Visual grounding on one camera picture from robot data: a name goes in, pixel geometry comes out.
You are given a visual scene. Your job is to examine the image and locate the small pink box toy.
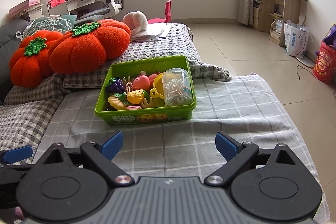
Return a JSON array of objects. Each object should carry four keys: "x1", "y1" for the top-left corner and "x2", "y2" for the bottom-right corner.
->
[{"x1": 126, "y1": 105, "x2": 142, "y2": 110}]

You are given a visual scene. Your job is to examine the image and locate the orange toy pumpkin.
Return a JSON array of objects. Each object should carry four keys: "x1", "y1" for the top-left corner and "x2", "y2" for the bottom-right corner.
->
[{"x1": 108, "y1": 93, "x2": 129, "y2": 110}]

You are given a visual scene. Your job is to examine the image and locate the yellow toy corn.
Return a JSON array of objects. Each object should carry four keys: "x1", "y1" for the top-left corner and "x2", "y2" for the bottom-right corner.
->
[{"x1": 126, "y1": 89, "x2": 147, "y2": 105}]

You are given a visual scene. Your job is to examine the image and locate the purple toy grapes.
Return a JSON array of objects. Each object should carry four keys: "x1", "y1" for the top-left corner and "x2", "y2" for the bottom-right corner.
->
[{"x1": 105, "y1": 77, "x2": 125, "y2": 94}]

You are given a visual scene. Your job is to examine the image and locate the green plastic storage bin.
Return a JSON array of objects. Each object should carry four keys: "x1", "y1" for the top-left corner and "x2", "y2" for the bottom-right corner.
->
[{"x1": 94, "y1": 56, "x2": 197, "y2": 126}]

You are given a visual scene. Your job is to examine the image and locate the amber rubber hand toy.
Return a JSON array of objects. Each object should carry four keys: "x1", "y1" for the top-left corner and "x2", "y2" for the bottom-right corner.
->
[{"x1": 122, "y1": 76, "x2": 132, "y2": 85}]

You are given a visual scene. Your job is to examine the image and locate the pink pig squeeze toy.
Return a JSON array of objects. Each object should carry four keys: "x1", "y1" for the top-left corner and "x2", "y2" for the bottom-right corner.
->
[{"x1": 125, "y1": 71, "x2": 160, "y2": 93}]

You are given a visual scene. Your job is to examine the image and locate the yellow toy pot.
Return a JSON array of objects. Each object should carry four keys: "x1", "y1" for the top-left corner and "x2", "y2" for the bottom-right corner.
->
[{"x1": 150, "y1": 73, "x2": 165, "y2": 100}]

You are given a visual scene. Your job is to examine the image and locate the clear cotton swab jar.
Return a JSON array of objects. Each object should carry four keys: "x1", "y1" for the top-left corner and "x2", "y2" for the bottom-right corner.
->
[{"x1": 162, "y1": 68, "x2": 193, "y2": 107}]

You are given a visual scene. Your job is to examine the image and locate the grey grid blanket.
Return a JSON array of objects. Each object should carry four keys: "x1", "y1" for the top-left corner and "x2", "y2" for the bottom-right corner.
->
[{"x1": 32, "y1": 73, "x2": 332, "y2": 224}]

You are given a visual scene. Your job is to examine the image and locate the checkered grey sofa cover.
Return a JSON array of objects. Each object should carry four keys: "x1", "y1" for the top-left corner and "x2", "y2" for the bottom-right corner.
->
[{"x1": 1, "y1": 23, "x2": 231, "y2": 151}]

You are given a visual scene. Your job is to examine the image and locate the small orange pumpkin cushion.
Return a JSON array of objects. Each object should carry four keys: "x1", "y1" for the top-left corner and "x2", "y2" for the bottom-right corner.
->
[{"x1": 9, "y1": 30, "x2": 63, "y2": 89}]

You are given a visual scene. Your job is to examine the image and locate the large orange pumpkin cushion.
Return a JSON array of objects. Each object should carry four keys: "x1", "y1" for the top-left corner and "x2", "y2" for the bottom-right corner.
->
[{"x1": 49, "y1": 19, "x2": 131, "y2": 75}]

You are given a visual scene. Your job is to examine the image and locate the papers on sofa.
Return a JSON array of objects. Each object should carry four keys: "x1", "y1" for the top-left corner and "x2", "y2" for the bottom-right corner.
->
[{"x1": 130, "y1": 23, "x2": 172, "y2": 42}]

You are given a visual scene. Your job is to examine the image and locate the red gift bucket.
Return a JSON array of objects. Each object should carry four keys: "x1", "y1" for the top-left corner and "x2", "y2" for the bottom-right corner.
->
[{"x1": 313, "y1": 41, "x2": 335, "y2": 84}]

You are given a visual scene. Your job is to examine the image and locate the dark grey sofa backrest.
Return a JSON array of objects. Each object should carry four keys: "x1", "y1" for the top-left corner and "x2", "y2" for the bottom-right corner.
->
[{"x1": 0, "y1": 18, "x2": 29, "y2": 103}]

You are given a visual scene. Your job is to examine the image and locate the pink plush toy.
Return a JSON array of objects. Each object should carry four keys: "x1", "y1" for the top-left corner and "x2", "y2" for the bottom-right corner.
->
[{"x1": 122, "y1": 11, "x2": 148, "y2": 36}]

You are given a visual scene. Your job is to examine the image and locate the white paper shopping bag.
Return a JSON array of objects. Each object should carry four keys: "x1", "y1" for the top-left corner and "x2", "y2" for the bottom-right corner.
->
[{"x1": 284, "y1": 19, "x2": 310, "y2": 59}]

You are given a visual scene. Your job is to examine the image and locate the teal leaf pattern pillow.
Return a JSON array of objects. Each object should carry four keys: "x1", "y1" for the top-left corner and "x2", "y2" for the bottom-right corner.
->
[{"x1": 23, "y1": 15, "x2": 77, "y2": 38}]

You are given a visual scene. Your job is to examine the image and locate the red plastic stool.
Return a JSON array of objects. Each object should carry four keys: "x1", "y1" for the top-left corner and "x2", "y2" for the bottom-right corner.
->
[{"x1": 147, "y1": 0, "x2": 173, "y2": 25}]

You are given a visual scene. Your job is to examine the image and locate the stack of books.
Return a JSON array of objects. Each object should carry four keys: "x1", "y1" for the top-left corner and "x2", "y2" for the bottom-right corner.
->
[{"x1": 9, "y1": 0, "x2": 43, "y2": 21}]

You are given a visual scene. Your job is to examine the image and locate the black floor cable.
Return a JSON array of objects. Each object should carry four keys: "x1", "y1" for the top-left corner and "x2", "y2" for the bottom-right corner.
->
[{"x1": 296, "y1": 57, "x2": 316, "y2": 81}]

